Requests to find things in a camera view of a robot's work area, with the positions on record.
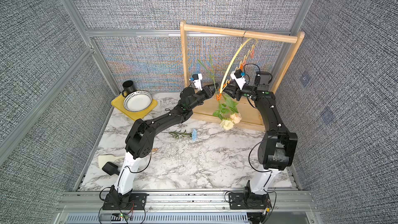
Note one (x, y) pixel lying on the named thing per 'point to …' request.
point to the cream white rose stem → (227, 108)
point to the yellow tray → (118, 103)
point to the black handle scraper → (107, 162)
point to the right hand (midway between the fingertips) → (226, 81)
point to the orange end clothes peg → (218, 97)
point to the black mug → (128, 87)
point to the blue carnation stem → (194, 134)
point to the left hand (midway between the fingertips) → (222, 83)
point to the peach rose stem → (236, 117)
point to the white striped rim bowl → (138, 101)
